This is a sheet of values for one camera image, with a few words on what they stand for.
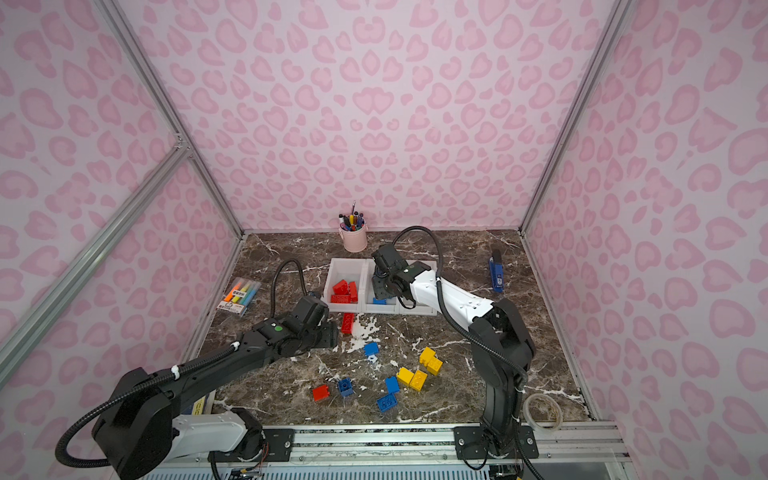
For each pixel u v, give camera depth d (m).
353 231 1.07
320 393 0.82
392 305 0.96
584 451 0.73
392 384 0.83
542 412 0.78
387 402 0.80
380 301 0.98
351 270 1.07
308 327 0.66
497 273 1.03
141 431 0.39
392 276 0.67
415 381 0.82
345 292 1.00
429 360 0.84
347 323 0.93
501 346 0.47
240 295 1.00
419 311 0.95
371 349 0.90
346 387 0.80
